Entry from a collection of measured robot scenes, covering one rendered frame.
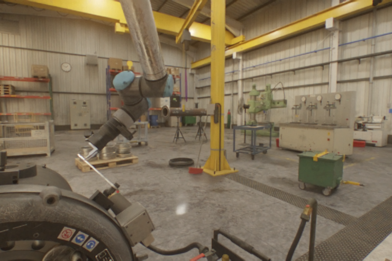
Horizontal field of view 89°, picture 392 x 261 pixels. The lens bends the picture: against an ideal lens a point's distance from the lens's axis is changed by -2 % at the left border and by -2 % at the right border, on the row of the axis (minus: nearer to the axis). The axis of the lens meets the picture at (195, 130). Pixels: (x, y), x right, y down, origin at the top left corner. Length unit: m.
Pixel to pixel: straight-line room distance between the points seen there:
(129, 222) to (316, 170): 3.00
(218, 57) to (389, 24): 8.39
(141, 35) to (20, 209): 0.57
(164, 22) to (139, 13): 12.45
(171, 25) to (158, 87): 12.50
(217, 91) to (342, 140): 3.62
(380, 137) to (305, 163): 6.15
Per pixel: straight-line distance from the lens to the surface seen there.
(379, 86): 10.95
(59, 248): 0.79
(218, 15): 4.43
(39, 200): 0.70
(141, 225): 0.83
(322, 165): 3.43
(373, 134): 9.49
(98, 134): 0.92
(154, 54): 0.74
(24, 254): 0.88
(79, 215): 0.72
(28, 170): 1.22
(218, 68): 4.11
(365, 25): 11.65
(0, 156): 0.78
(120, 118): 0.92
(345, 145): 6.44
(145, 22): 0.70
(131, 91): 0.86
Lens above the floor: 1.18
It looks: 5 degrees down
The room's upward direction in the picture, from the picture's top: straight up
